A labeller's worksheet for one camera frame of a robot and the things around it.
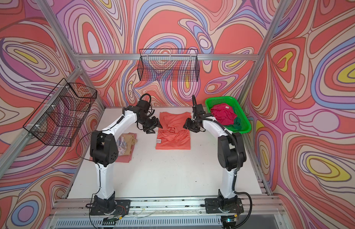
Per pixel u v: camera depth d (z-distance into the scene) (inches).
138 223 30.2
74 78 33.6
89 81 40.1
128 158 35.3
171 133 39.0
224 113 42.4
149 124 32.8
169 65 38.7
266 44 32.5
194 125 31.8
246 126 39.0
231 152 20.6
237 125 39.9
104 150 21.3
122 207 28.3
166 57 34.1
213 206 28.8
